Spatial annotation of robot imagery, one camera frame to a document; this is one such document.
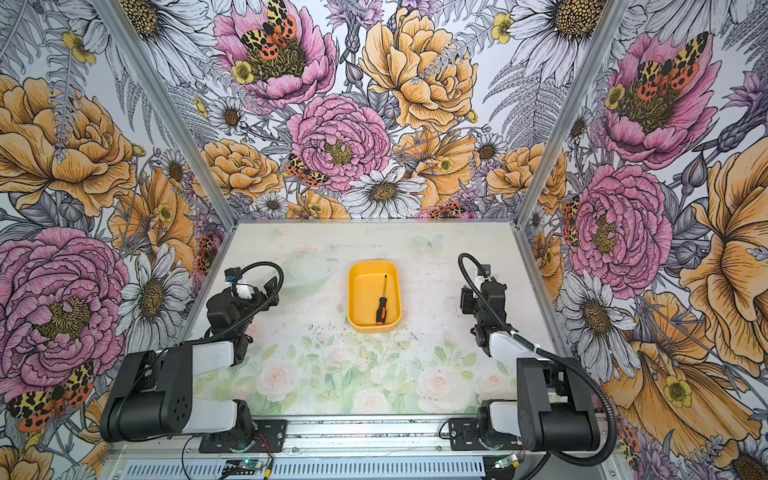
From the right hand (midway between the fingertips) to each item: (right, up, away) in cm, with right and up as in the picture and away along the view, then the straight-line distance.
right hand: (474, 294), depth 92 cm
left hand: (-64, +3, -1) cm, 64 cm away
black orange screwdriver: (-28, -4, +4) cm, 29 cm away
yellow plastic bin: (-34, +1, +12) cm, 36 cm away
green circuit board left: (-59, -37, -22) cm, 73 cm away
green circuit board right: (+2, -36, -21) cm, 42 cm away
